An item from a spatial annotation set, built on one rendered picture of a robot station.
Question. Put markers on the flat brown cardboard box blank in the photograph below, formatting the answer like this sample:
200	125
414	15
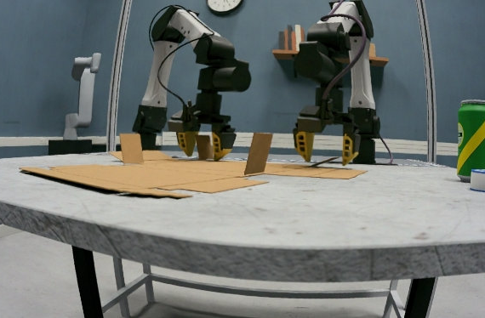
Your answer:
157	170

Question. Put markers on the green drink can with yellow stripe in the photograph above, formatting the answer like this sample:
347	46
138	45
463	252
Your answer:
471	146

